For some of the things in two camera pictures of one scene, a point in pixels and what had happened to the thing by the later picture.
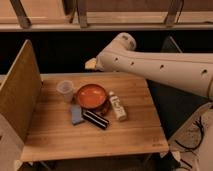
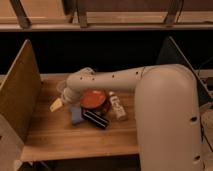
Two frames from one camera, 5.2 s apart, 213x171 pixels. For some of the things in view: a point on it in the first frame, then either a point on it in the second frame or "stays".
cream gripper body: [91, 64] to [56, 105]
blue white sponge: [76, 114] stays
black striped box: [95, 119] stays
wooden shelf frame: [59, 15] stays
